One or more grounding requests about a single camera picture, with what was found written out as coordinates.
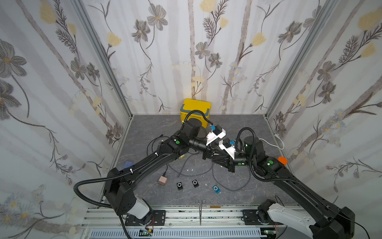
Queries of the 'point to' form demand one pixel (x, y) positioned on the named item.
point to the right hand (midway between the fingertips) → (216, 160)
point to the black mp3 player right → (195, 183)
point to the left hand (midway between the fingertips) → (227, 155)
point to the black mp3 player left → (179, 185)
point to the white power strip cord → (272, 145)
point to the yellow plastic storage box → (191, 104)
